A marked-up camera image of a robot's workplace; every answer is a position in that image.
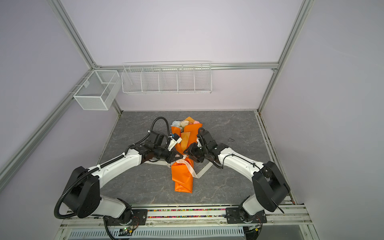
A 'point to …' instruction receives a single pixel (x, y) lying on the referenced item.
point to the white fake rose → (176, 123)
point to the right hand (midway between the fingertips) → (184, 155)
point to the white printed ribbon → (185, 160)
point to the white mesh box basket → (99, 91)
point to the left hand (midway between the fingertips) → (181, 158)
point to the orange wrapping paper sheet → (187, 130)
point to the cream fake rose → (183, 123)
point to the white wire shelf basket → (167, 77)
